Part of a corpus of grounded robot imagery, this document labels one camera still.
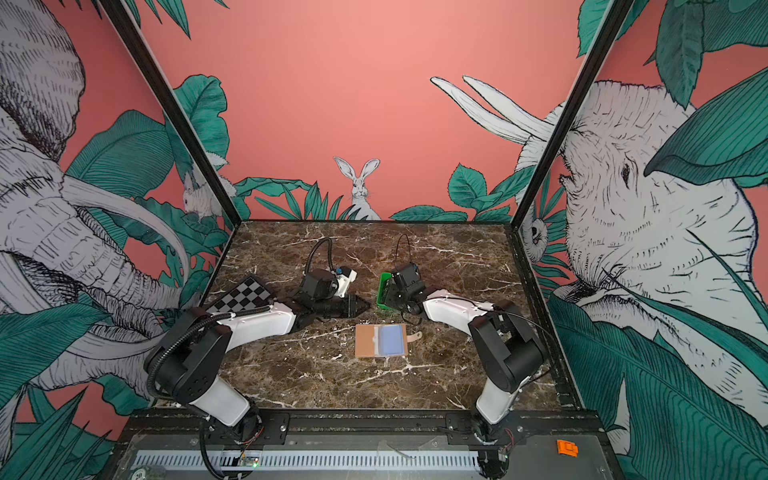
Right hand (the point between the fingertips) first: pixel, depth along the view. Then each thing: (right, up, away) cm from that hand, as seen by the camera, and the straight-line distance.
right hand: (384, 294), depth 92 cm
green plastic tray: (-1, -1, +7) cm, 7 cm away
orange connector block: (+45, -34, -22) cm, 60 cm away
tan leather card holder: (0, -14, -3) cm, 14 cm away
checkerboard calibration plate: (-44, -1, +4) cm, 44 cm away
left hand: (-4, -2, -6) cm, 7 cm away
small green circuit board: (-31, -37, -21) cm, 52 cm away
